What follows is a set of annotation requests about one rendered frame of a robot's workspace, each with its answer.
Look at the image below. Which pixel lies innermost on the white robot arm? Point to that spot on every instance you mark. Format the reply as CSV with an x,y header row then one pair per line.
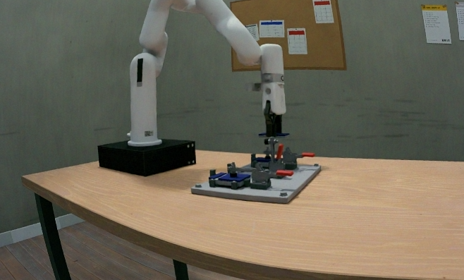
x,y
145,67

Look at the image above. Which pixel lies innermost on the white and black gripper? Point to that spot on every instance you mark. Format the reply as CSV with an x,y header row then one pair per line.
x,y
273,100

